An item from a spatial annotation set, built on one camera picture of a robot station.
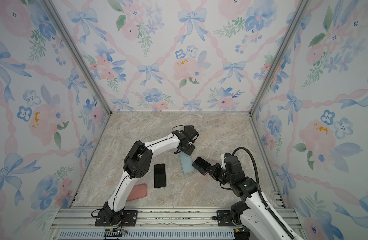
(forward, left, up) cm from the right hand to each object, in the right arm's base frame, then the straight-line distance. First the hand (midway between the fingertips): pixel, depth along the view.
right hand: (205, 167), depth 78 cm
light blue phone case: (+8, +10, -12) cm, 18 cm away
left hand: (+18, +9, -11) cm, 23 cm away
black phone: (+5, +2, -8) cm, 10 cm away
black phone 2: (-1, +26, -10) cm, 27 cm away
